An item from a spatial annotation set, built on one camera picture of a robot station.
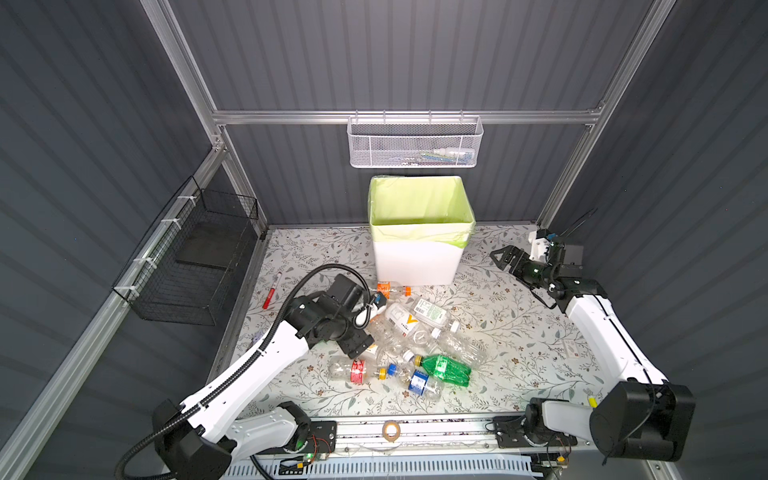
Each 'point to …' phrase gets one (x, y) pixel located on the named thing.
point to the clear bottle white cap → (472, 351)
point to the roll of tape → (391, 439)
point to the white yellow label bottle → (402, 320)
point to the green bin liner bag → (419, 208)
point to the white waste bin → (420, 264)
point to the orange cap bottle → (390, 289)
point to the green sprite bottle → (446, 368)
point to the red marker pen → (271, 292)
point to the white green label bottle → (426, 310)
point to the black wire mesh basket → (189, 265)
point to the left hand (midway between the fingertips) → (358, 328)
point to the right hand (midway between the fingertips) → (506, 261)
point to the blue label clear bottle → (417, 382)
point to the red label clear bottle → (342, 369)
